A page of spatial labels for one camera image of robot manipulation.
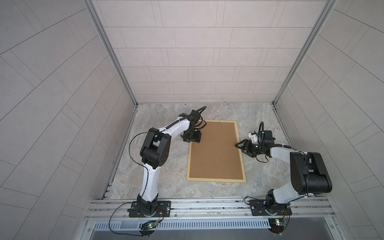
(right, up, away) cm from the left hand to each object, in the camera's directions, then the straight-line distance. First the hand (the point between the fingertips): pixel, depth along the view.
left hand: (199, 138), depth 94 cm
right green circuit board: (+36, -36, -26) cm, 57 cm away
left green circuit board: (-22, -33, -30) cm, 49 cm away
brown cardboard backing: (+10, -10, -5) cm, 15 cm away
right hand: (+24, -4, -4) cm, 25 cm away
